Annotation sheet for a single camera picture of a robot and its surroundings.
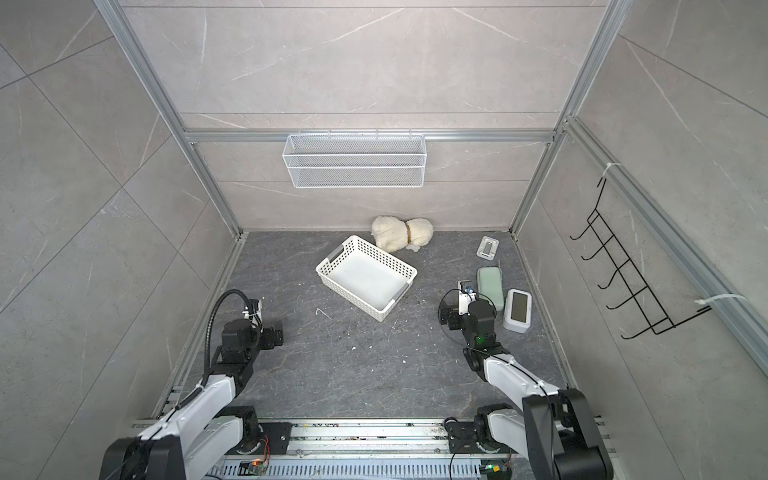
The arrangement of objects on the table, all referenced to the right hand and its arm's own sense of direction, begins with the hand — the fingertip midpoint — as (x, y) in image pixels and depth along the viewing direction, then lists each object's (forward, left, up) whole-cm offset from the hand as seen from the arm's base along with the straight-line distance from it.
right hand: (462, 298), depth 89 cm
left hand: (-4, +60, -3) cm, 60 cm away
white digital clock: (-1, -19, -7) cm, 20 cm away
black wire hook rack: (0, -33, +22) cm, 39 cm away
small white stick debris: (+2, +47, -10) cm, 48 cm away
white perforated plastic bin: (+15, +30, -10) cm, 35 cm away
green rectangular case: (+10, -13, -8) cm, 18 cm away
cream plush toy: (+28, +21, -1) cm, 35 cm away
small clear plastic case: (+28, -17, -10) cm, 34 cm away
